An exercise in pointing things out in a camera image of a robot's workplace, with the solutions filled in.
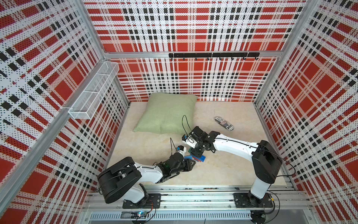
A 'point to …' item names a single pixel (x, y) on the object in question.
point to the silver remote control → (224, 123)
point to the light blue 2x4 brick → (189, 157)
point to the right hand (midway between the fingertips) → (196, 150)
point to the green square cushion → (167, 113)
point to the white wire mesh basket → (86, 106)
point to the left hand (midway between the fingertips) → (195, 162)
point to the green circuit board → (139, 214)
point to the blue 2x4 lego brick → (202, 159)
